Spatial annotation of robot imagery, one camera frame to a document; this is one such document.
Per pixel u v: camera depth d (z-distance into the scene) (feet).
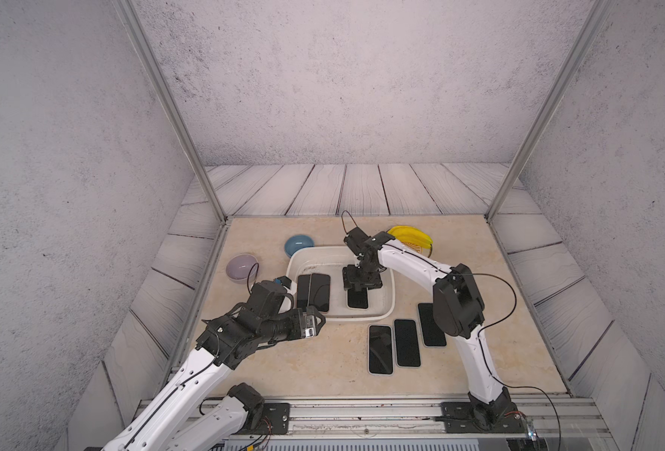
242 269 3.33
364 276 2.71
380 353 3.45
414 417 2.45
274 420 2.39
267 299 1.72
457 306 1.82
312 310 2.08
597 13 2.31
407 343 2.74
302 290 3.17
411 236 3.54
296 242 3.56
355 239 2.56
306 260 3.43
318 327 2.19
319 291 3.15
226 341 1.55
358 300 2.94
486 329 1.87
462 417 2.39
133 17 2.33
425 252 3.54
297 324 2.01
